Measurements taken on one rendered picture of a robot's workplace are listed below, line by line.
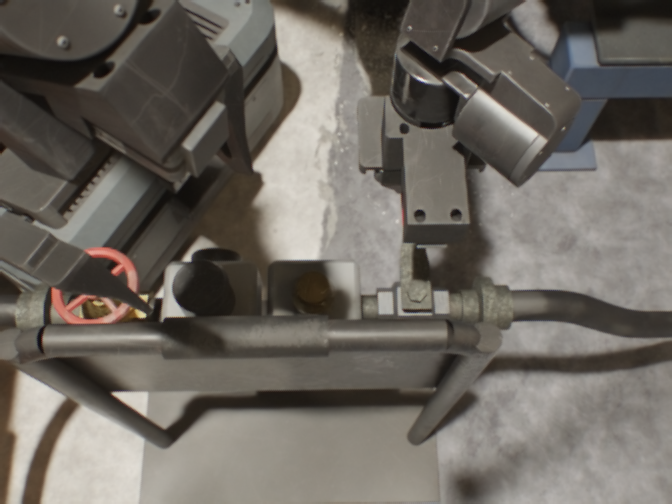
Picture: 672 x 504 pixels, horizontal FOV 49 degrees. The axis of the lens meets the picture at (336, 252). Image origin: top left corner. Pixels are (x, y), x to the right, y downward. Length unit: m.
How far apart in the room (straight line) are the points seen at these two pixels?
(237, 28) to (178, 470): 0.62
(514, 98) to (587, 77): 0.63
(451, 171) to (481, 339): 0.13
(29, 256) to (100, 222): 0.61
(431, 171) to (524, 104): 0.09
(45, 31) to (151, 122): 0.04
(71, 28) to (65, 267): 0.13
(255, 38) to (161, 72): 0.81
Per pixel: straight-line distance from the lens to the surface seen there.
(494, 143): 0.49
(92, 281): 0.35
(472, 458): 1.10
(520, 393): 1.13
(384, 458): 1.08
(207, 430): 1.10
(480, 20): 0.46
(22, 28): 0.24
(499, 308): 0.68
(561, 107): 0.48
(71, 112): 0.29
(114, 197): 0.96
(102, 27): 0.26
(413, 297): 0.64
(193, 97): 0.27
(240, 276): 0.66
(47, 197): 0.33
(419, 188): 0.52
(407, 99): 0.52
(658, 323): 0.84
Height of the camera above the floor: 1.08
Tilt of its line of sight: 68 degrees down
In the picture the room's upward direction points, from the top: straight up
